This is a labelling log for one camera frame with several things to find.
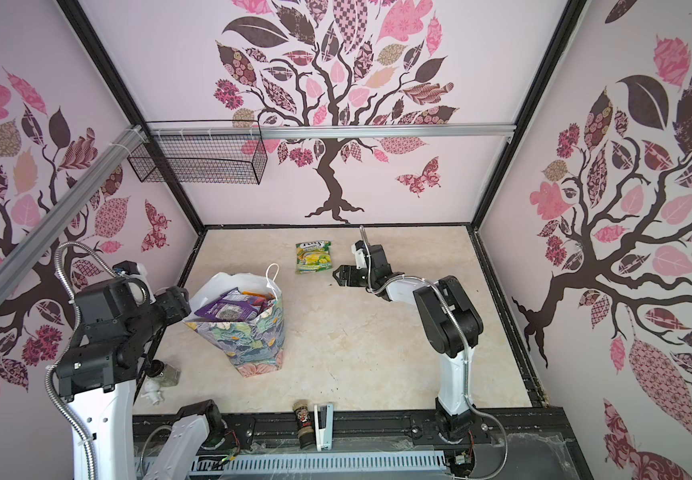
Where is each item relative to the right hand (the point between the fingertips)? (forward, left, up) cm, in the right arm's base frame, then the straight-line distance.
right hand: (343, 270), depth 98 cm
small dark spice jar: (-47, +9, -4) cm, 48 cm away
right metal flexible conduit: (-38, -24, +26) cm, 52 cm away
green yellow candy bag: (+9, +11, -4) cm, 15 cm away
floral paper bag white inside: (-30, +21, +9) cm, 37 cm away
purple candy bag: (-20, +28, +12) cm, 36 cm away
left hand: (-24, +37, +22) cm, 49 cm away
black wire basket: (+29, +40, +28) cm, 56 cm away
